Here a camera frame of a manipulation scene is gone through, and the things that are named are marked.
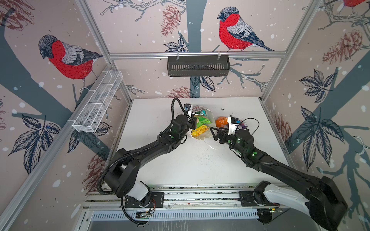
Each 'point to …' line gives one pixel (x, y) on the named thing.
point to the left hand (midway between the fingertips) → (196, 111)
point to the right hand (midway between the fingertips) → (215, 126)
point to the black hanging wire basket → (198, 66)
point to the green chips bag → (202, 121)
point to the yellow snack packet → (200, 130)
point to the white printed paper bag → (206, 138)
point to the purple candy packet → (243, 125)
